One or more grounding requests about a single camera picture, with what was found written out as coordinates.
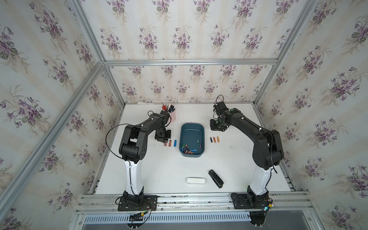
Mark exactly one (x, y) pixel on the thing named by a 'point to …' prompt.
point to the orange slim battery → (214, 140)
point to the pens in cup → (171, 108)
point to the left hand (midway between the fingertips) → (168, 141)
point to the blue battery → (175, 143)
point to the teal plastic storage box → (191, 140)
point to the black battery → (211, 139)
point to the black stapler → (215, 178)
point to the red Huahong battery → (165, 143)
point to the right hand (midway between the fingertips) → (213, 128)
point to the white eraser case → (196, 180)
